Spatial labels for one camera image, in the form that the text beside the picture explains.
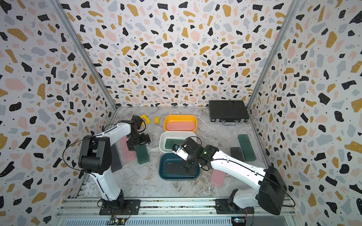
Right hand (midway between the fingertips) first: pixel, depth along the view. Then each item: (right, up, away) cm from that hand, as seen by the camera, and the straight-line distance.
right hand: (184, 160), depth 78 cm
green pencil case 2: (-28, +1, +14) cm, 31 cm away
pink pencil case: (-4, +18, +31) cm, 36 cm away
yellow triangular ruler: (-29, +22, +31) cm, 48 cm away
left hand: (-27, +6, +17) cm, 33 cm away
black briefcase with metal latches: (+36, +29, +40) cm, 61 cm away
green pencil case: (-11, +7, +20) cm, 24 cm away
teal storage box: (-12, -11, +5) cm, 17 cm away
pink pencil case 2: (-35, 0, +12) cm, 37 cm away
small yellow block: (-24, +22, +35) cm, 48 cm away
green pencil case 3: (+42, +4, +17) cm, 45 cm away
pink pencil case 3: (+20, -12, +6) cm, 24 cm away
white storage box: (-9, +12, +22) cm, 27 cm away
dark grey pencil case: (-7, -7, +8) cm, 13 cm away
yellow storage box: (-4, +24, +29) cm, 37 cm away
